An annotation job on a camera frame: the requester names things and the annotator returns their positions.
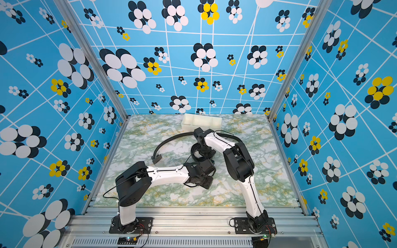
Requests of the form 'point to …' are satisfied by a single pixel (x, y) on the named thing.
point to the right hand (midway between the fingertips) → (205, 155)
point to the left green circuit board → (127, 240)
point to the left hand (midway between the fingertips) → (212, 182)
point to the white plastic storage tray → (189, 122)
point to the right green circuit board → (260, 242)
